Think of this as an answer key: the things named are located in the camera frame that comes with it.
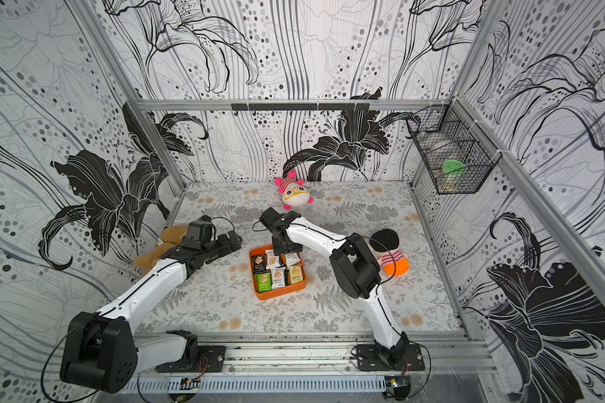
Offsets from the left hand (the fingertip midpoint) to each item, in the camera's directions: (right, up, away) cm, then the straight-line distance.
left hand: (236, 246), depth 87 cm
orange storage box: (+20, -14, -2) cm, 24 cm away
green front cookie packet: (+11, -12, -1) cm, 16 cm away
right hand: (+18, -1, +7) cm, 20 cm away
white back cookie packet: (+13, -5, +3) cm, 14 cm away
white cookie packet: (+20, -5, +4) cm, 21 cm away
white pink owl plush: (+20, +20, +20) cm, 34 cm away
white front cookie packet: (+15, -11, -1) cm, 19 cm away
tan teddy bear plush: (-25, +3, +3) cm, 25 cm away
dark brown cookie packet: (+8, -7, +3) cm, 11 cm away
